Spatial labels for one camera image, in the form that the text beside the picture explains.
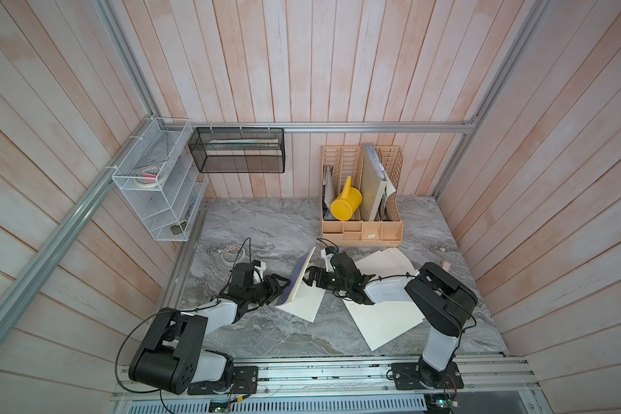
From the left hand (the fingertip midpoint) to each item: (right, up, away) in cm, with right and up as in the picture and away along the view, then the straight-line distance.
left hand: (287, 287), depth 88 cm
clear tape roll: (-23, +10, +14) cm, 29 cm away
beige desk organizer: (+21, +49, +26) cm, 59 cm away
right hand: (+7, +3, +4) cm, 8 cm away
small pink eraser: (+60, +6, +9) cm, 61 cm away
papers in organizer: (+39, +30, +15) cm, 51 cm away
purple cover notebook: (+4, 0, -10) cm, 10 cm away
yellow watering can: (+22, +29, +8) cm, 37 cm away
